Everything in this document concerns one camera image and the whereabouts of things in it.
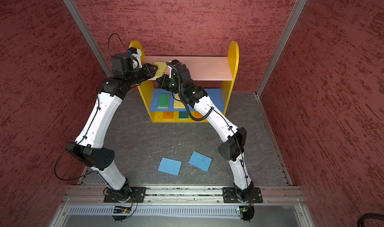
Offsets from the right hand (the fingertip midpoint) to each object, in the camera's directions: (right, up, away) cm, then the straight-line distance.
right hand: (155, 81), depth 71 cm
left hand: (0, +6, +1) cm, 6 cm away
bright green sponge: (-2, -9, +24) cm, 25 cm away
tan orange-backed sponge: (0, -19, +33) cm, 38 cm away
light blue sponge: (+5, -46, +12) cm, 48 cm away
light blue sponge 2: (+22, -44, +14) cm, 52 cm away
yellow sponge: (+8, -11, +22) cm, 26 cm away
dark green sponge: (+11, -19, +33) cm, 39 cm away
